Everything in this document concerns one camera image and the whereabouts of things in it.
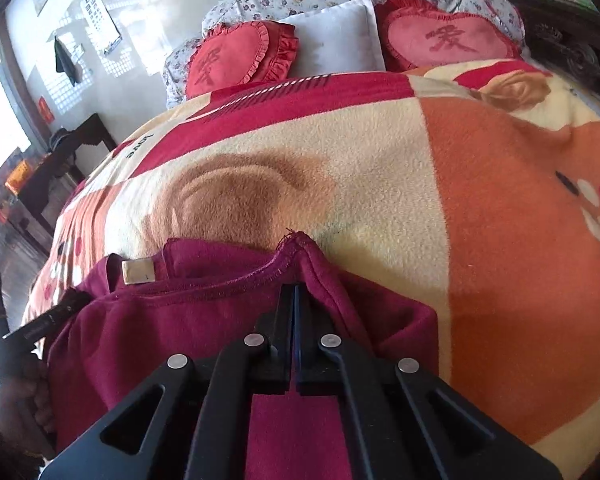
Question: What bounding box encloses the pink heart pillow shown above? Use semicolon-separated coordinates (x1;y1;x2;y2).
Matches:
375;0;523;73

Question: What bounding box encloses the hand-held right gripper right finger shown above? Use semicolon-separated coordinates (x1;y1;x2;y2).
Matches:
297;284;564;480

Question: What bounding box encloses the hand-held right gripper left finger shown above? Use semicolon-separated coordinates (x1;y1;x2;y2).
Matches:
40;284;297;480

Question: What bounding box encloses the dark carved wooden headboard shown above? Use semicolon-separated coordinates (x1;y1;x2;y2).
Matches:
495;0;600;126

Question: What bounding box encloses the dark wooden desk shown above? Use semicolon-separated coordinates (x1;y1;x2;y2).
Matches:
27;112;117;241

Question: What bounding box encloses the orange box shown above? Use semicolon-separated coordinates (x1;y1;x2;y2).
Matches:
4;157;35;193

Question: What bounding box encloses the ruffled red heart pillow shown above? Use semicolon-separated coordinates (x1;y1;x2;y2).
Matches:
185;20;301;100

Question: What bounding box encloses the person's left hand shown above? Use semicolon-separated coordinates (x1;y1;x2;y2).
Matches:
0;345;57;461

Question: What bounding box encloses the dark hat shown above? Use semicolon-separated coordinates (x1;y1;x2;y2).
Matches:
49;129;76;151

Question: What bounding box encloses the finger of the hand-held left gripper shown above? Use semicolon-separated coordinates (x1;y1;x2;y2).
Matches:
32;290;92;343

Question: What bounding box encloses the white pillow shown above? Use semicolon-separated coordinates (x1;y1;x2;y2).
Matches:
277;0;387;78

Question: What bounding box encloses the maroon sweater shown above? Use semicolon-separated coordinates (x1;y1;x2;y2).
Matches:
45;230;441;480

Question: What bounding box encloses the black hanging cloth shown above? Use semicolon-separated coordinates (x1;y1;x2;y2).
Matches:
54;36;81;87

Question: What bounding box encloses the printed fleece blanket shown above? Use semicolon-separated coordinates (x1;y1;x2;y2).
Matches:
22;59;600;480

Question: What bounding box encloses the wall calendar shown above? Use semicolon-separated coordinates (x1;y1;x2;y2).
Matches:
80;0;122;56

